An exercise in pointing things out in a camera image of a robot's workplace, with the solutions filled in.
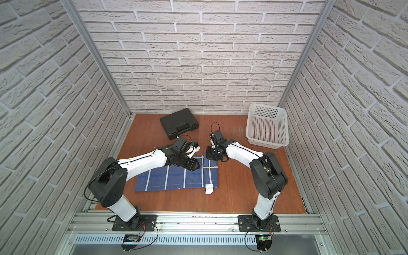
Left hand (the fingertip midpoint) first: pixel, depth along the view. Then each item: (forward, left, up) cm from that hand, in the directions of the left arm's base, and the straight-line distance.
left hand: (199, 163), depth 87 cm
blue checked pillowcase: (-5, +19, -7) cm, 21 cm away
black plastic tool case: (+31, +15, -1) cm, 34 cm away
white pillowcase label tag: (-12, -6, -5) cm, 14 cm away
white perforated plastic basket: (+31, -48, -4) cm, 57 cm away
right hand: (+6, -6, -2) cm, 8 cm away
